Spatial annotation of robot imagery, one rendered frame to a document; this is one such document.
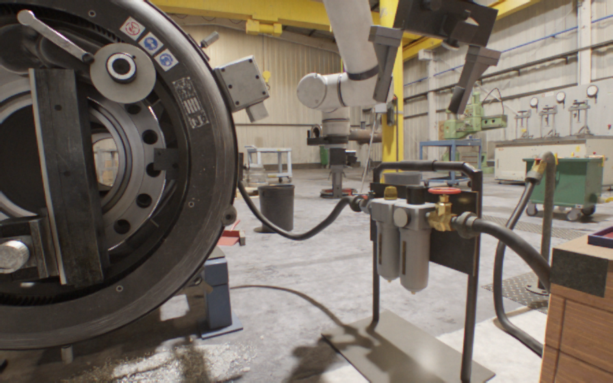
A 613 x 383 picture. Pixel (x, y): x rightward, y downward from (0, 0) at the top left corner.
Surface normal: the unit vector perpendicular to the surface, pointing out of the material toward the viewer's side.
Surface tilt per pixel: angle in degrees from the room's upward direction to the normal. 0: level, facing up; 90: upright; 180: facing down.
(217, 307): 90
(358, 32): 131
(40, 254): 90
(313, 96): 98
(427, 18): 113
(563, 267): 90
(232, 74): 90
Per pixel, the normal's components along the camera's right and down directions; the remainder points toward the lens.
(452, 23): -0.98, -0.07
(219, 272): 0.45, 0.08
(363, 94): -0.31, 0.80
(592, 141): 0.18, 0.10
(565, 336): -0.89, 0.07
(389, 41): 0.11, 0.49
